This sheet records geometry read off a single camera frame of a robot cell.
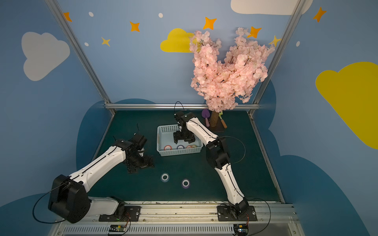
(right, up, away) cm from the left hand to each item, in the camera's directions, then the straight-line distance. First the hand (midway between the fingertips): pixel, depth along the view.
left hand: (147, 166), depth 82 cm
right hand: (+19, +13, +14) cm, 28 cm away
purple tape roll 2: (+21, -12, +2) cm, 25 cm away
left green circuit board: (-12, -28, -10) cm, 32 cm away
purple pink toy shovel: (+37, +33, +39) cm, 64 cm away
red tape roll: (+11, +8, +17) cm, 22 cm away
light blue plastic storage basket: (+7, +10, +19) cm, 23 cm away
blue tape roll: (+9, -8, +4) cm, 13 cm away
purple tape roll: (+17, +8, +18) cm, 26 cm away
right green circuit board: (+50, -29, -9) cm, 58 cm away
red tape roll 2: (+23, +9, +16) cm, 30 cm away
